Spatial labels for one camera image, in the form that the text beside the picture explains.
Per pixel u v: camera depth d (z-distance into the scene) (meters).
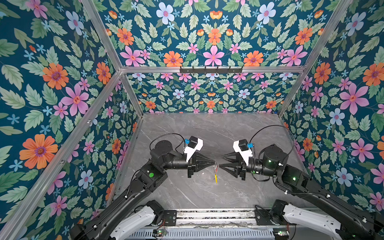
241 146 0.49
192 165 0.50
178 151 0.45
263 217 0.73
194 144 0.49
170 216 0.74
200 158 0.54
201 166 0.56
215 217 0.75
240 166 0.51
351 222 0.40
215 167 0.56
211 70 0.93
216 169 0.57
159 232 0.70
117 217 0.41
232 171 0.54
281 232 0.71
